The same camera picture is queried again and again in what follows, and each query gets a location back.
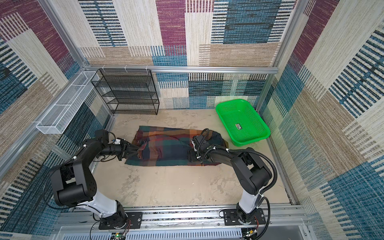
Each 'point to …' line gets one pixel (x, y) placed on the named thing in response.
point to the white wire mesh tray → (56, 121)
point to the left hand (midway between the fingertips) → (137, 147)
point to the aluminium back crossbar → (269, 70)
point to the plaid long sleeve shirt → (169, 146)
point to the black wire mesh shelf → (128, 91)
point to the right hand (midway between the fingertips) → (193, 158)
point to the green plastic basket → (242, 122)
